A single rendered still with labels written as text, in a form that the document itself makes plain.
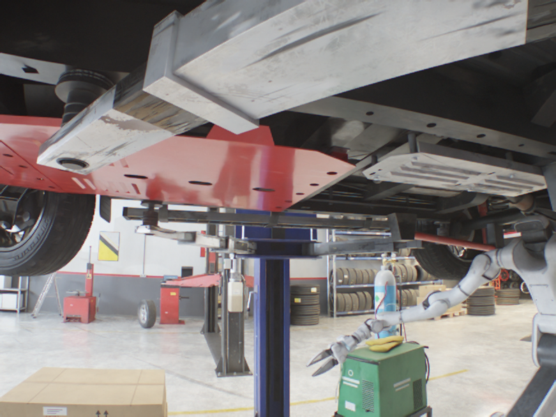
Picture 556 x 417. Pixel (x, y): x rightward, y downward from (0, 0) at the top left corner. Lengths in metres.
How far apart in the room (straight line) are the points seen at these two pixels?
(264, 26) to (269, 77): 0.06
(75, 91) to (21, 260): 1.31
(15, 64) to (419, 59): 0.62
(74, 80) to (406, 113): 0.60
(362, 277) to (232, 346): 6.67
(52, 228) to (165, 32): 1.46
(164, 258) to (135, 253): 0.85
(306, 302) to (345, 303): 1.91
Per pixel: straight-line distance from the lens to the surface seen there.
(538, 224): 1.50
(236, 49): 0.24
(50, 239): 1.71
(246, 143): 0.75
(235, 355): 4.53
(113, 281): 10.19
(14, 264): 1.85
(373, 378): 2.36
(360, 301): 10.44
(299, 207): 1.61
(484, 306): 10.31
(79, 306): 8.87
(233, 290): 4.21
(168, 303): 8.75
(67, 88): 0.61
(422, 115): 0.72
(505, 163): 1.11
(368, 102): 0.64
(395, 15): 0.23
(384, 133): 1.02
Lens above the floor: 1.32
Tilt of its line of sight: 11 degrees up
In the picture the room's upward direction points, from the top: straight up
